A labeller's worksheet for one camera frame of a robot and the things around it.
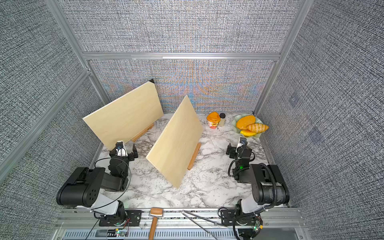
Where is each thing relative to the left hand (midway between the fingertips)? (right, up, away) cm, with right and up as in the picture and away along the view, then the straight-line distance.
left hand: (127, 143), depth 88 cm
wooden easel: (+2, +4, +14) cm, 15 cm away
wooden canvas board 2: (+33, +5, -7) cm, 34 cm away
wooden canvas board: (-2, +14, -2) cm, 15 cm away
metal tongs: (+34, -34, -12) cm, 49 cm away
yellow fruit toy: (+76, +6, +14) cm, 77 cm away
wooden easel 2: (+40, -6, +2) cm, 41 cm away
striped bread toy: (+82, +10, +12) cm, 83 cm away
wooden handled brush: (+20, -33, -13) cm, 41 cm away
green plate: (+85, +15, +19) cm, 89 cm away
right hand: (+67, +2, +3) cm, 67 cm away
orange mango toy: (+74, +13, +17) cm, 77 cm away
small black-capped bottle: (+60, +18, +18) cm, 65 cm away
